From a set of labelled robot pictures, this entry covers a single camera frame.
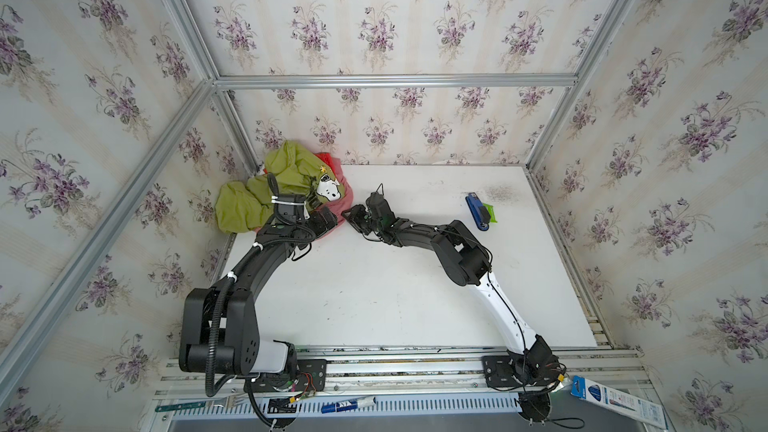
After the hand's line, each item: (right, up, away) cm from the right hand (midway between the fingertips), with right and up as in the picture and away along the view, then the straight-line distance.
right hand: (339, 217), depth 101 cm
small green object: (+55, +2, +5) cm, 55 cm away
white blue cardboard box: (+75, -42, -34) cm, 92 cm away
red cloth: (-5, +21, +18) cm, 28 cm away
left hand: (-2, 0, -13) cm, 13 cm away
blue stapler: (+49, +2, +1) cm, 49 cm away
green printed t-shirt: (-14, +16, 0) cm, 21 cm away
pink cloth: (+2, +5, +6) cm, 8 cm away
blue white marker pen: (+10, -41, -32) cm, 53 cm away
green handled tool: (-32, -42, -33) cm, 62 cm away
